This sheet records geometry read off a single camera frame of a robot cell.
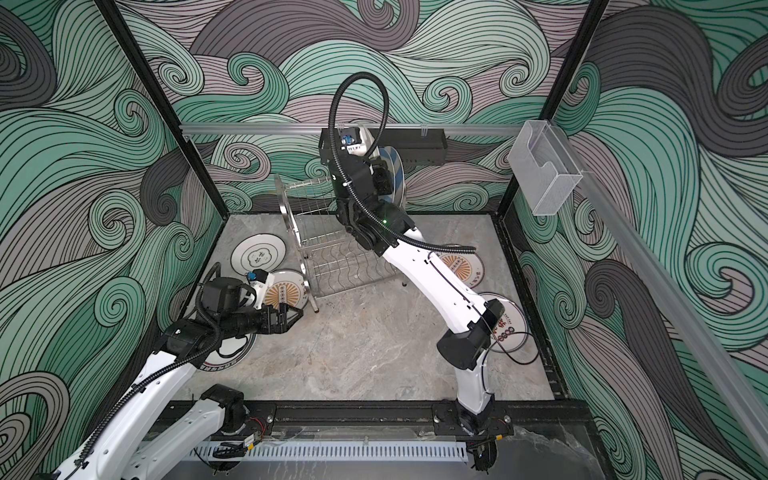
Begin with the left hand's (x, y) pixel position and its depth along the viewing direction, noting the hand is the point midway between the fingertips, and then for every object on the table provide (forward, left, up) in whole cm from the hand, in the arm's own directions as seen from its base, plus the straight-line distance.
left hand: (290, 310), depth 74 cm
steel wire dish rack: (+28, -6, -16) cm, 33 cm away
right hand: (+21, -22, +31) cm, 43 cm away
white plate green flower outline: (+31, +22, -17) cm, 42 cm away
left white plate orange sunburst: (+17, +8, -17) cm, 25 cm away
